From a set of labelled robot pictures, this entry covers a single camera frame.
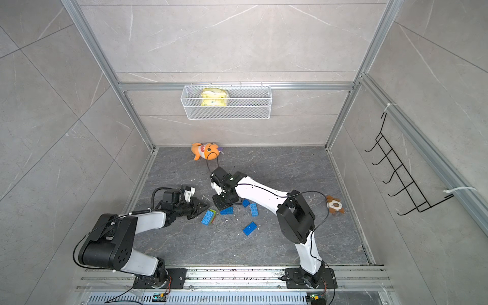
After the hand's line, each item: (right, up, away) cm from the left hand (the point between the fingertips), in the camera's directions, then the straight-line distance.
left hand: (211, 203), depth 89 cm
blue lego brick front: (+19, -11, -4) cm, 22 cm away
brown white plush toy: (+60, -1, +1) cm, 60 cm away
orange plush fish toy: (-4, +26, +18) cm, 32 cm away
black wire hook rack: (+75, +10, -25) cm, 80 cm away
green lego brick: (+1, -6, -1) cm, 6 cm away
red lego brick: (+2, -7, +1) cm, 7 cm away
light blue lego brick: (+21, -4, +2) cm, 21 cm away
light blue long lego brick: (-1, -6, -5) cm, 8 cm away
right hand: (+5, 0, -4) cm, 7 cm away
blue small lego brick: (+8, -4, +1) cm, 9 cm away
